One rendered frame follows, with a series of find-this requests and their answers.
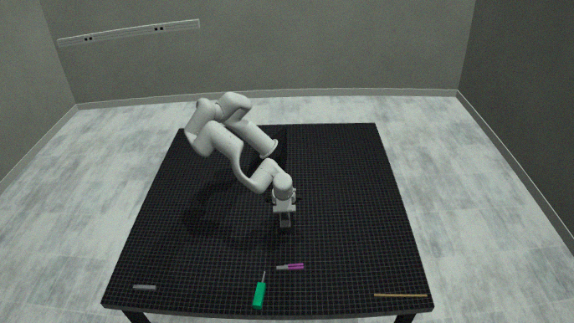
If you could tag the grey rectangular bar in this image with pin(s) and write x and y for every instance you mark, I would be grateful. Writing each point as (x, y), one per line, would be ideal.
(144, 287)

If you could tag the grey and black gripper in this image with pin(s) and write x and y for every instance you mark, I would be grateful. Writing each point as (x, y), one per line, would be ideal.
(294, 198)

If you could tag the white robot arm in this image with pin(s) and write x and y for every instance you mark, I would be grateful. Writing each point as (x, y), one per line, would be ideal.
(204, 139)

